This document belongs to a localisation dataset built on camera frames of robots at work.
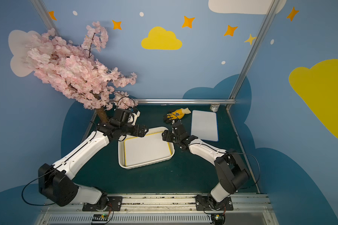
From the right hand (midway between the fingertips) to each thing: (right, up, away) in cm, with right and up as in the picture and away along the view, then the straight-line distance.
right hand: (168, 133), depth 90 cm
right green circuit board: (+26, -43, -17) cm, 53 cm away
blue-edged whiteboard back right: (+28, +4, +17) cm, 33 cm away
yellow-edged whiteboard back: (-20, -12, +3) cm, 23 cm away
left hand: (-16, +5, -8) cm, 19 cm away
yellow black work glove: (+6, +13, +25) cm, 28 cm away
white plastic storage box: (-32, -11, +2) cm, 34 cm away
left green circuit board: (-36, -43, -17) cm, 59 cm away
